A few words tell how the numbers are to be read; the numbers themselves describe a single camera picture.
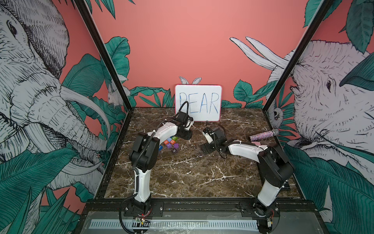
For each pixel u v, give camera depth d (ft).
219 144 2.36
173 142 3.24
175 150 3.12
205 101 3.45
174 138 3.31
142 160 1.72
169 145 3.21
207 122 3.64
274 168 1.56
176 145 3.21
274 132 3.33
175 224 2.30
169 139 3.30
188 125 2.80
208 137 2.79
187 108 2.97
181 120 2.61
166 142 3.22
